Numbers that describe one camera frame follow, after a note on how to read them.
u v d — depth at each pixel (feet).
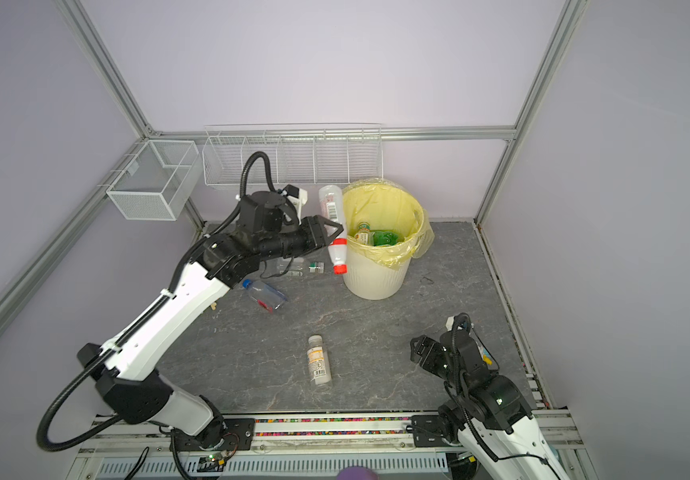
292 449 2.38
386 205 3.07
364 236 3.00
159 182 3.24
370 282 3.45
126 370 1.30
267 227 1.63
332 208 2.15
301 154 3.17
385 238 3.08
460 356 1.73
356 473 2.28
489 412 1.57
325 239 1.92
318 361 2.64
